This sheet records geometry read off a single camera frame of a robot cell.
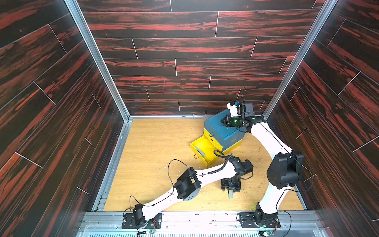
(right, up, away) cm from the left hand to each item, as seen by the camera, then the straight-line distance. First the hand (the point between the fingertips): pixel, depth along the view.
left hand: (234, 193), depth 82 cm
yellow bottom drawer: (-15, +22, +17) cm, 32 cm away
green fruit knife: (-18, +21, +17) cm, 32 cm away
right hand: (-3, +42, +10) cm, 43 cm away
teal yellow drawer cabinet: (-10, +32, 0) cm, 33 cm away
